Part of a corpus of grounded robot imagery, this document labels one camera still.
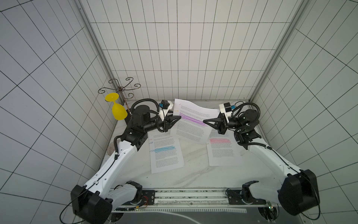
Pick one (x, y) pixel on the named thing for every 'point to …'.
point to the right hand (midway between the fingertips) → (204, 119)
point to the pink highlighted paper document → (223, 150)
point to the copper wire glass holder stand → (121, 89)
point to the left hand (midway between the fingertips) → (176, 117)
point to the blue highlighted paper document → (165, 152)
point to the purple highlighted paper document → (190, 127)
